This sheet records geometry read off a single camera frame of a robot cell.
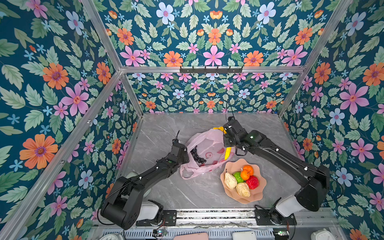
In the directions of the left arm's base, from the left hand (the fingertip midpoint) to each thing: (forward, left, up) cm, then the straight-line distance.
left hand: (188, 151), depth 89 cm
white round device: (-44, -61, -4) cm, 75 cm away
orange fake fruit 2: (-17, -30, +1) cm, 34 cm away
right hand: (+1, -22, +12) cm, 26 cm away
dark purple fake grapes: (-1, -5, -6) cm, 8 cm away
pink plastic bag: (+8, -15, -8) cm, 19 cm away
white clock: (-39, +34, -3) cm, 52 cm away
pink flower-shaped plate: (-25, -36, -5) cm, 44 cm away
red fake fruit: (-20, -35, -2) cm, 40 cm away
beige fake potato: (-23, -29, -2) cm, 37 cm away
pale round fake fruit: (-19, -22, -1) cm, 29 cm away
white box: (-42, -25, -6) cm, 50 cm away
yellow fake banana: (-7, -22, +11) cm, 25 cm away
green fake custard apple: (-17, -27, -2) cm, 32 cm away
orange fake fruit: (-14, -33, -1) cm, 36 cm away
